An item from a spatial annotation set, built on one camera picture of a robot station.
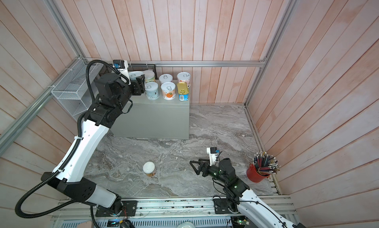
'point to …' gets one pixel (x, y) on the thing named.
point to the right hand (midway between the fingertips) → (195, 161)
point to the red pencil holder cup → (263, 166)
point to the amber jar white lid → (148, 168)
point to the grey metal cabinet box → (158, 118)
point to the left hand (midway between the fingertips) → (137, 79)
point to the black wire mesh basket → (104, 69)
